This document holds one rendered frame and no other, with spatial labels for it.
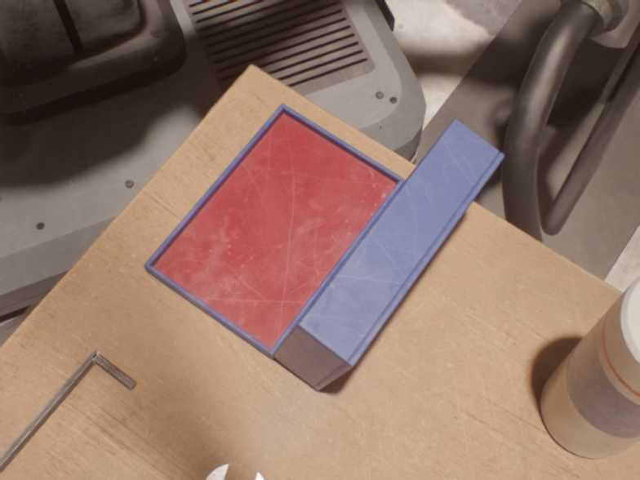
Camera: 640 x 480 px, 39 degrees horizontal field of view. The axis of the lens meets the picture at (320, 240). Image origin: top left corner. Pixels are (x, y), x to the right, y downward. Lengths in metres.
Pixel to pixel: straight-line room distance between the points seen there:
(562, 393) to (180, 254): 0.27
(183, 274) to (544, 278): 0.25
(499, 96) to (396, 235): 0.77
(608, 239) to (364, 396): 0.65
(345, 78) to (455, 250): 0.36
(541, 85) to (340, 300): 0.33
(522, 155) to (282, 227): 0.24
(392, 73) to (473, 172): 0.43
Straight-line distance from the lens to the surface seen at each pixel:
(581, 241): 1.19
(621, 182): 1.24
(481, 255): 0.64
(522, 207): 0.80
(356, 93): 0.95
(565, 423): 0.58
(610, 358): 0.48
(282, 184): 0.65
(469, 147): 0.55
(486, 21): 1.35
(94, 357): 0.62
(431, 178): 0.53
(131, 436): 0.61
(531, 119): 0.77
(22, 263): 0.91
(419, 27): 1.33
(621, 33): 1.03
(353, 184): 0.65
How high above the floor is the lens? 1.06
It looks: 66 degrees down
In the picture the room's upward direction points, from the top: straight up
